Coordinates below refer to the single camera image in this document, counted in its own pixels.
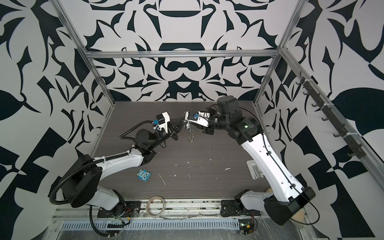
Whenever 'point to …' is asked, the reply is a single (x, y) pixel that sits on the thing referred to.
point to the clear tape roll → (148, 203)
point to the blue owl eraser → (144, 175)
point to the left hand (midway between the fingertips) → (186, 114)
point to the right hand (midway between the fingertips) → (195, 115)
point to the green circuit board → (246, 225)
